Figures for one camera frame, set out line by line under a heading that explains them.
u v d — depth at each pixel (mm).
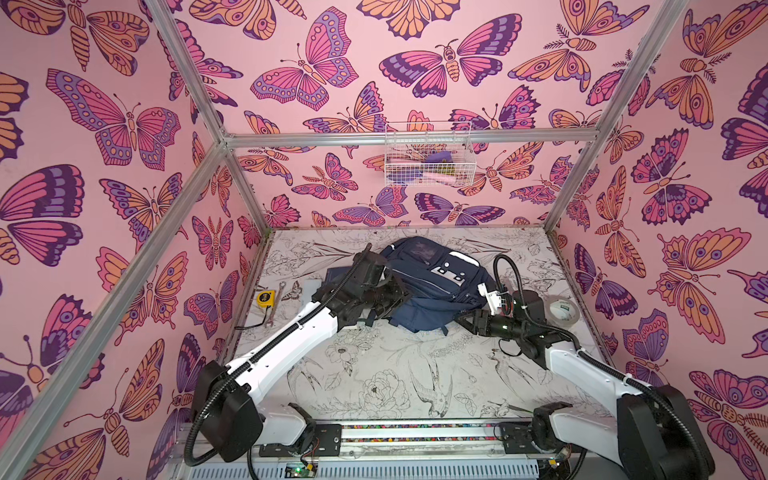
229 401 392
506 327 719
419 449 730
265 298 978
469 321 823
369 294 623
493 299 776
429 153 951
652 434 413
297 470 720
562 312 958
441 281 926
